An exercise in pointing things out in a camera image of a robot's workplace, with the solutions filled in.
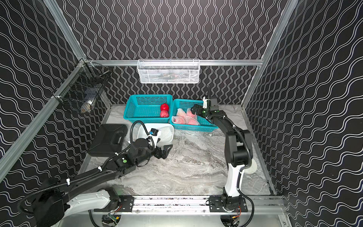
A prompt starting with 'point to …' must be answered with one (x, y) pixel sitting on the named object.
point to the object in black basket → (86, 107)
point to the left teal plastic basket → (146, 108)
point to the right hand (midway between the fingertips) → (197, 109)
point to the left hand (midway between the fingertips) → (166, 141)
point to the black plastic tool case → (108, 141)
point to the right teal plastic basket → (206, 125)
